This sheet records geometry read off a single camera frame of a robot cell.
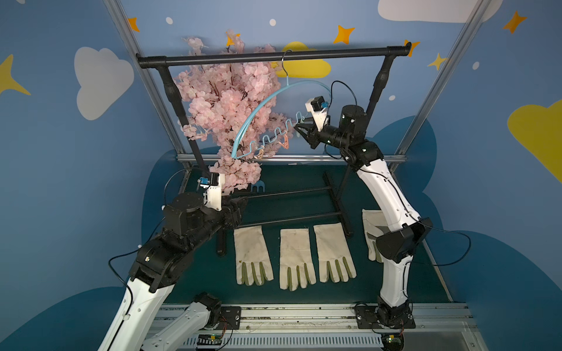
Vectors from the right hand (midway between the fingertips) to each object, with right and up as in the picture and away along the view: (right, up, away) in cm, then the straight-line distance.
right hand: (301, 120), depth 71 cm
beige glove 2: (-1, -52, +17) cm, 55 cm away
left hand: (-19, -24, -10) cm, 32 cm away
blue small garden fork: (-19, -21, +44) cm, 52 cm away
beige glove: (-18, -53, +16) cm, 58 cm away
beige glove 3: (+15, -52, +16) cm, 56 cm away
